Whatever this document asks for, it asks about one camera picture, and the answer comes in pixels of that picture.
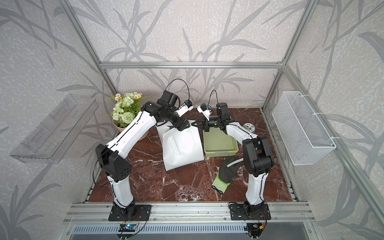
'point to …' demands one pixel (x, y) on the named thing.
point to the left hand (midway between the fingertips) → (184, 119)
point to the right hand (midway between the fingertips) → (193, 123)
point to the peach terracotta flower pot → (121, 129)
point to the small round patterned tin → (249, 126)
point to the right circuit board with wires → (255, 228)
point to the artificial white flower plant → (127, 107)
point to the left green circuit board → (127, 228)
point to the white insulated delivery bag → (180, 148)
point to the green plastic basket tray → (217, 143)
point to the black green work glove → (228, 170)
